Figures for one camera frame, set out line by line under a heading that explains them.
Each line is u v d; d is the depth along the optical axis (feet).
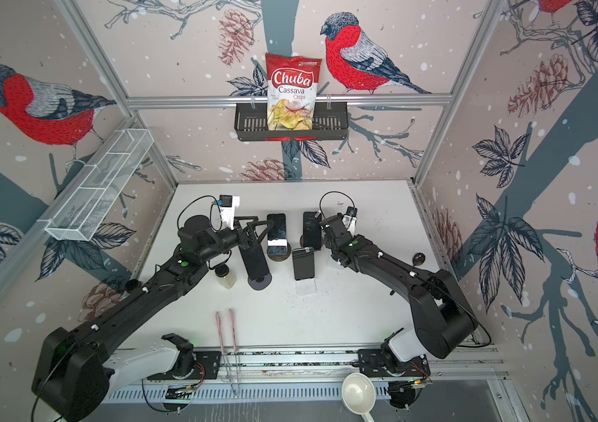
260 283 2.95
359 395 2.25
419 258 3.10
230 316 2.71
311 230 3.11
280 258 3.11
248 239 2.15
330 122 3.11
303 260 2.67
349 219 2.55
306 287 2.88
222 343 2.59
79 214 2.34
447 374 2.38
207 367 2.39
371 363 2.35
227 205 2.19
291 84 2.74
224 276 2.71
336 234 2.22
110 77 2.77
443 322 1.40
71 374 1.26
